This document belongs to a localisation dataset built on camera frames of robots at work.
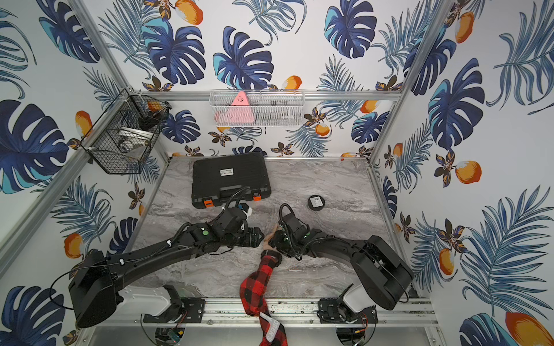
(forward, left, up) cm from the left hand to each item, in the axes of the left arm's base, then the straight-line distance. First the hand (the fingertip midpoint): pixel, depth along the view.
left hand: (258, 234), depth 79 cm
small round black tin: (+23, -24, -11) cm, 35 cm away
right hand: (+1, -4, -10) cm, 11 cm away
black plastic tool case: (+29, +25, -7) cm, 39 cm away
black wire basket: (+25, +51, +23) cm, 61 cm away
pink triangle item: (+44, +12, +22) cm, 50 cm away
